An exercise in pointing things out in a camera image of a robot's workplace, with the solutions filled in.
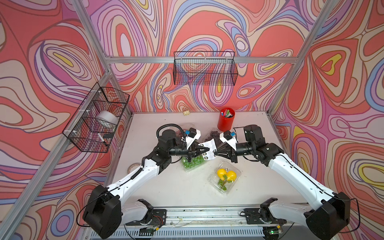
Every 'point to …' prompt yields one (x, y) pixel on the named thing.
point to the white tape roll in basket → (108, 118)
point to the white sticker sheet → (209, 154)
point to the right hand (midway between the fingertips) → (216, 155)
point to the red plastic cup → (226, 119)
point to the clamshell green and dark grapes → (195, 162)
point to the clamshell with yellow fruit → (224, 177)
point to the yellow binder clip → (186, 113)
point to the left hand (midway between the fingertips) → (208, 151)
